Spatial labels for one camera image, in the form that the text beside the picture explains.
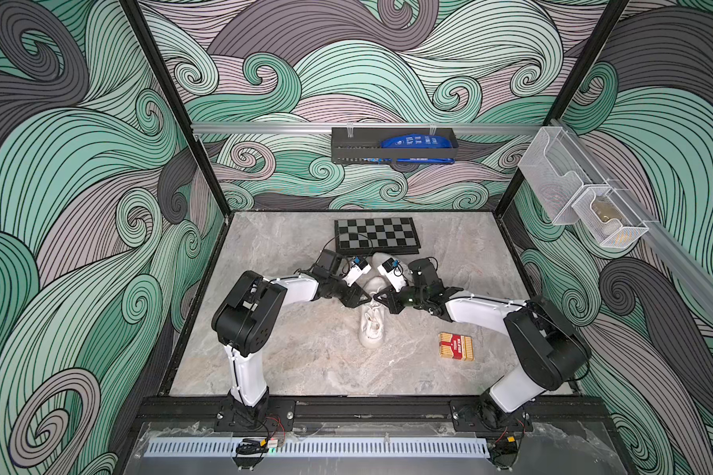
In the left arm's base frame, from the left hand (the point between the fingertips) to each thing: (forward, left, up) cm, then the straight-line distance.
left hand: (366, 291), depth 92 cm
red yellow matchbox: (-16, -26, -2) cm, 31 cm away
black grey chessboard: (+23, -11, 0) cm, 25 cm away
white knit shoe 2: (-9, -2, +1) cm, 9 cm away
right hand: (-2, -4, +2) cm, 5 cm away
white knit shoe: (+14, -5, -1) cm, 15 cm away
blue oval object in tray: (+37, -16, +31) cm, 51 cm away
